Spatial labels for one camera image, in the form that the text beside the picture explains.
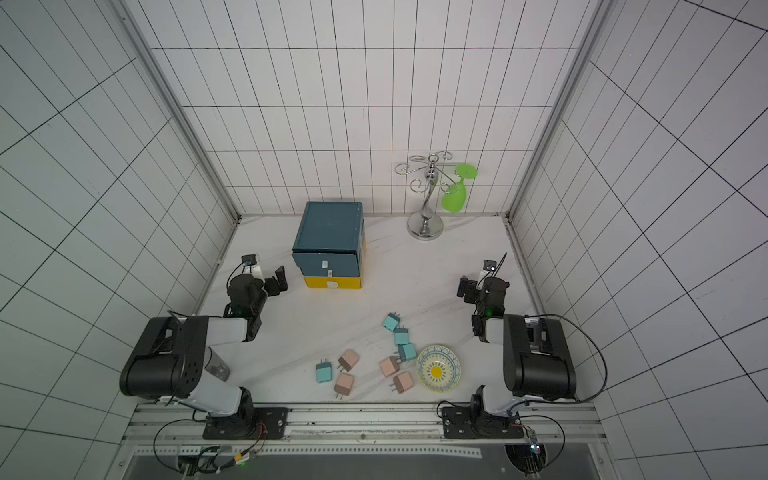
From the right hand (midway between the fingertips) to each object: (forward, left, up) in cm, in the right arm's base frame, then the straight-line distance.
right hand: (470, 274), depth 95 cm
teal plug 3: (-24, +19, -4) cm, 31 cm away
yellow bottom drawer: (-5, +45, 0) cm, 45 cm away
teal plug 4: (-32, +43, -4) cm, 54 cm away
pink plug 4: (-33, +21, -3) cm, 40 cm away
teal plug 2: (-20, +22, -5) cm, 30 cm away
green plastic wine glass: (+24, +5, +12) cm, 27 cm away
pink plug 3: (-29, +25, -4) cm, 39 cm away
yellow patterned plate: (-29, +11, -5) cm, 31 cm away
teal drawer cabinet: (0, +44, +15) cm, 47 cm away
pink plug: (-28, +36, -3) cm, 46 cm away
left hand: (-4, +66, +2) cm, 66 cm away
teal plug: (-16, +25, -4) cm, 30 cm away
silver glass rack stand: (+26, +13, -5) cm, 29 cm away
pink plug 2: (-35, +37, -4) cm, 51 cm away
